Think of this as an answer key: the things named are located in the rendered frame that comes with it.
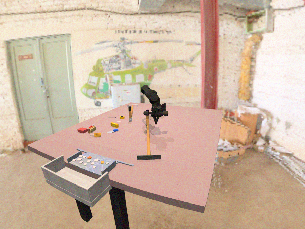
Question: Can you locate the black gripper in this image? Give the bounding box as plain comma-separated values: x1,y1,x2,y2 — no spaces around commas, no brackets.
143,104,168,125

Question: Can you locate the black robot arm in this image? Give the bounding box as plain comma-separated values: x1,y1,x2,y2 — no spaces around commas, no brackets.
141,85,161,112

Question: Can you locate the red rectangular block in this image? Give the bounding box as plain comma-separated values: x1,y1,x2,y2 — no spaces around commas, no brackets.
77,128,88,133

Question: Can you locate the tan scrub brush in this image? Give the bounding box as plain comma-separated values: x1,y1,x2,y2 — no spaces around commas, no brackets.
88,126,96,133

